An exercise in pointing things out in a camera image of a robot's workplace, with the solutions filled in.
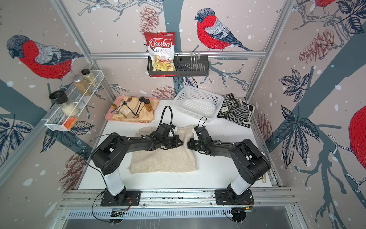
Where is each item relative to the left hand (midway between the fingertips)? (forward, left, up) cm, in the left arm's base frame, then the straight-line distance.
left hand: (186, 141), depth 89 cm
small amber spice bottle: (+30, +30, +2) cm, 42 cm away
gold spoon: (+34, +60, -4) cm, 69 cm away
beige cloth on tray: (+32, +44, -5) cm, 54 cm away
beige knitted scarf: (-10, +6, -3) cm, 12 cm away
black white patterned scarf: (+24, -37, +2) cm, 44 cm away
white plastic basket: (+38, -12, -6) cm, 40 cm away
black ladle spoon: (+43, +39, -5) cm, 58 cm away
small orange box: (-4, +55, +28) cm, 62 cm away
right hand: (0, 0, -2) cm, 2 cm away
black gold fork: (+38, +53, -5) cm, 65 cm away
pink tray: (+30, +62, -6) cm, 69 cm away
